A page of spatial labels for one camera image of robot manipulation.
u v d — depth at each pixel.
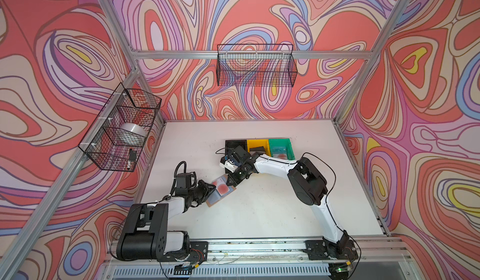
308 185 0.58
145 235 0.43
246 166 0.73
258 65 0.96
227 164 0.86
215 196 0.88
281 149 1.03
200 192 0.77
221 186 0.91
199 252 0.72
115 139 0.73
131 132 0.70
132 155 0.73
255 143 1.01
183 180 0.72
